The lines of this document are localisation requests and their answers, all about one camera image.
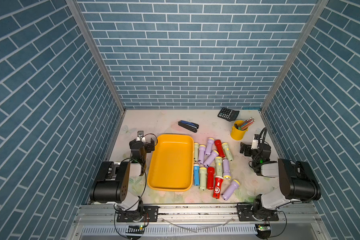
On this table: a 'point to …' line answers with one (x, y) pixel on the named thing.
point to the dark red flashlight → (220, 148)
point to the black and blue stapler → (189, 126)
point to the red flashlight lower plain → (210, 176)
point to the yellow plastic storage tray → (171, 162)
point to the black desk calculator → (228, 115)
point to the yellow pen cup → (235, 134)
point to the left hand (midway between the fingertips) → (146, 138)
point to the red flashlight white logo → (218, 180)
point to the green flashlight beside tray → (196, 151)
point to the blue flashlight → (196, 174)
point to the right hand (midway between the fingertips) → (250, 143)
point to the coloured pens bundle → (248, 123)
